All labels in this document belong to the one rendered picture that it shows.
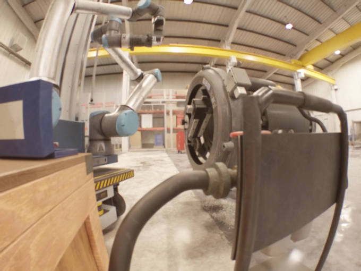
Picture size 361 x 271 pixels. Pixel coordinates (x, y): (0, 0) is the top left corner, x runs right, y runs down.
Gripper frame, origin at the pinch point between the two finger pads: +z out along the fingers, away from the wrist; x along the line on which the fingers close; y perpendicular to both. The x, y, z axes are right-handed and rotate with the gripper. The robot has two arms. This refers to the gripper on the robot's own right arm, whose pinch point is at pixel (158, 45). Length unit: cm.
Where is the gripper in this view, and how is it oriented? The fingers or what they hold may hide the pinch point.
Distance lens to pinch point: 109.9
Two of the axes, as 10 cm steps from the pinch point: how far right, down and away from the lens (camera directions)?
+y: -2.4, 0.4, 9.7
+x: -9.7, 0.2, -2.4
